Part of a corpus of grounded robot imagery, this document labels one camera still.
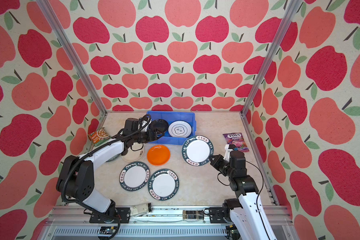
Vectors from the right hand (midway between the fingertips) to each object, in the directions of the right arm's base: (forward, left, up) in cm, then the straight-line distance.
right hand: (212, 156), depth 77 cm
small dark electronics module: (-26, +8, -14) cm, 30 cm away
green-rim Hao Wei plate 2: (-12, +26, -16) cm, 33 cm away
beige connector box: (-26, +35, -13) cm, 46 cm away
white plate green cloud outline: (+28, +21, -15) cm, 38 cm away
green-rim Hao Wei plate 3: (-9, +44, -15) cm, 47 cm away
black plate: (+29, +35, -12) cm, 48 cm away
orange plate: (+6, +32, -16) cm, 37 cm away
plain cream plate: (+6, +48, -15) cm, 50 cm away
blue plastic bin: (+38, +29, -13) cm, 50 cm away
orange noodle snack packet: (+15, +77, -14) cm, 79 cm away
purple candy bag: (+23, -19, -14) cm, 33 cm away
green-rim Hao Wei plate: (+4, +8, -3) cm, 10 cm away
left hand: (+10, +29, 0) cm, 31 cm away
